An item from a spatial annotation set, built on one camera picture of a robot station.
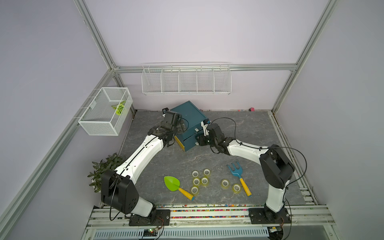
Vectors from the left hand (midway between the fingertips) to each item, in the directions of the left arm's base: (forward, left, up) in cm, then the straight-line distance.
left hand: (177, 127), depth 83 cm
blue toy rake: (-20, -34, -21) cm, 44 cm away
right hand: (0, -11, -9) cm, 14 cm away
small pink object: (+33, -60, -23) cm, 72 cm away
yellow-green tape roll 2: (-18, -15, -21) cm, 31 cm away
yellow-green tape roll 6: (-27, -25, -20) cm, 42 cm away
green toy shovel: (-24, +4, -21) cm, 33 cm away
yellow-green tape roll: (-19, -8, -20) cm, 29 cm away
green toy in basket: (+10, +31, +8) cm, 34 cm away
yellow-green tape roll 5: (-28, -8, -21) cm, 36 cm away
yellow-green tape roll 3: (-24, -9, -21) cm, 33 cm away
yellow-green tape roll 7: (-29, -31, -21) cm, 47 cm away
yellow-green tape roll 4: (-24, -14, -21) cm, 34 cm away
